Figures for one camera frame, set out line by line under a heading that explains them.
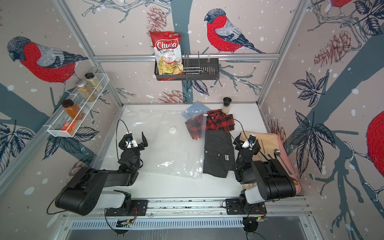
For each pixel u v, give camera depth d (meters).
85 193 0.43
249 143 0.72
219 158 0.88
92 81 0.80
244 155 0.66
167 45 0.81
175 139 0.99
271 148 0.95
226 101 1.07
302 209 0.73
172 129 1.04
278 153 0.92
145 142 0.80
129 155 0.66
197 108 1.15
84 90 0.75
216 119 1.07
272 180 0.45
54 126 0.65
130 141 0.70
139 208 0.73
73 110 0.67
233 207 0.73
